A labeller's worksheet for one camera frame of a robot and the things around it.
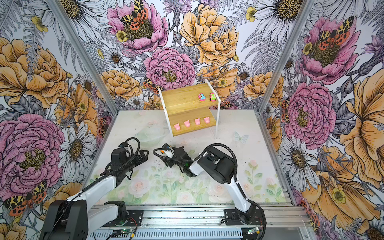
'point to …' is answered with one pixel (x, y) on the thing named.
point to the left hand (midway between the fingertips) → (143, 158)
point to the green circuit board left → (125, 230)
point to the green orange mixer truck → (162, 151)
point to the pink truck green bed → (212, 97)
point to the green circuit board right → (255, 230)
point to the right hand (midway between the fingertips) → (165, 155)
